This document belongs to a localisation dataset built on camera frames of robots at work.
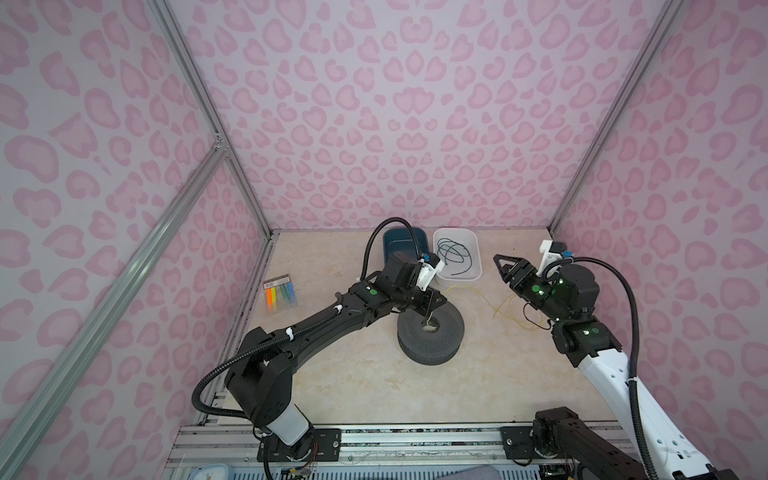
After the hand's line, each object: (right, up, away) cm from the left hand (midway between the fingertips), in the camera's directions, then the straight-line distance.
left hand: (449, 297), depth 76 cm
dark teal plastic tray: (-12, +16, +34) cm, 39 cm away
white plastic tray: (+14, +17, +36) cm, 42 cm away
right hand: (+11, +9, -5) cm, 15 cm away
